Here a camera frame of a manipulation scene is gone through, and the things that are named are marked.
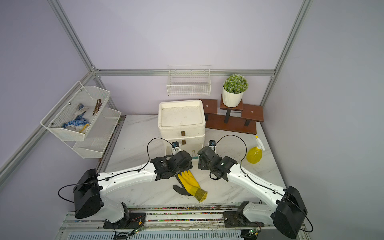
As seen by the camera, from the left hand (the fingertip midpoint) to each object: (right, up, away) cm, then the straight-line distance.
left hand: (186, 161), depth 81 cm
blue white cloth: (-51, +20, -10) cm, 56 cm away
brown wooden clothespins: (-49, +31, 0) cm, 58 cm away
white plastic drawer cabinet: (-3, +23, +5) cm, 24 cm away
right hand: (+12, -1, +1) cm, 12 cm away
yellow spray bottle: (+44, +1, +16) cm, 46 cm away
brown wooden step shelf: (+39, +25, +24) cm, 52 cm away
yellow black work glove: (+2, -15, +1) cm, 15 cm away
